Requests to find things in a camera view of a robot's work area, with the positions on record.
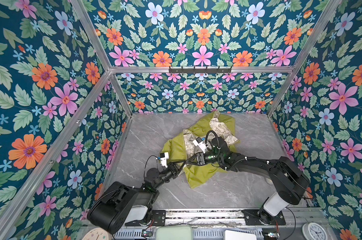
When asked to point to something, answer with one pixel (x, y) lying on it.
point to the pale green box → (180, 232)
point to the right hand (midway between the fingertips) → (188, 161)
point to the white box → (233, 235)
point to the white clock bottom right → (314, 231)
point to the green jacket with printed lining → (181, 146)
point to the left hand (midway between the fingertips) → (187, 161)
